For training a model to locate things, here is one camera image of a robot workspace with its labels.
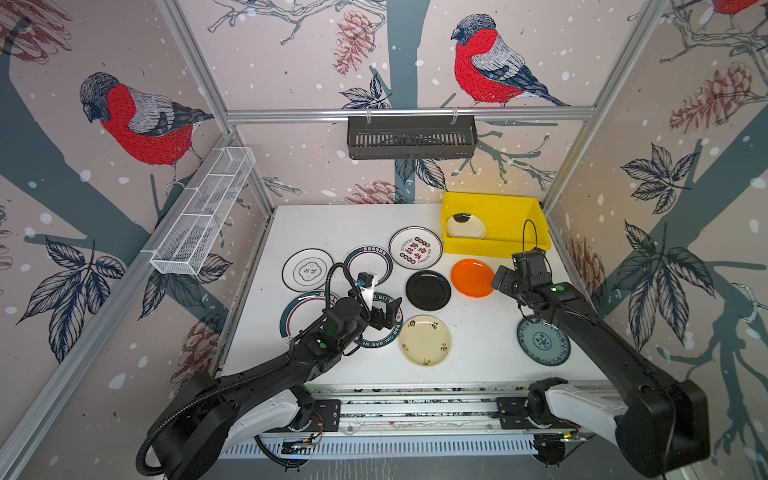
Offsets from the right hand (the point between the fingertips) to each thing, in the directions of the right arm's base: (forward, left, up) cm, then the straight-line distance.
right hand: (507, 284), depth 84 cm
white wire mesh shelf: (+9, +84, +21) cm, 87 cm away
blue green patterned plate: (-12, -11, -13) cm, 21 cm away
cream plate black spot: (+32, +7, -10) cm, 34 cm away
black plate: (+3, +22, -10) cm, 25 cm away
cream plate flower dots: (-13, +23, -11) cm, 29 cm away
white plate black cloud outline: (+9, +64, -9) cm, 66 cm away
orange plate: (+6, +8, -7) cm, 12 cm away
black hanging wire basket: (+50, +26, +16) cm, 59 cm away
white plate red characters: (+21, +26, -10) cm, 35 cm away
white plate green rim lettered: (-13, +39, -10) cm, 42 cm away
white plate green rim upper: (+15, +43, -10) cm, 46 cm away
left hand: (-7, +34, +4) cm, 35 cm away
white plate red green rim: (-6, +62, -10) cm, 63 cm away
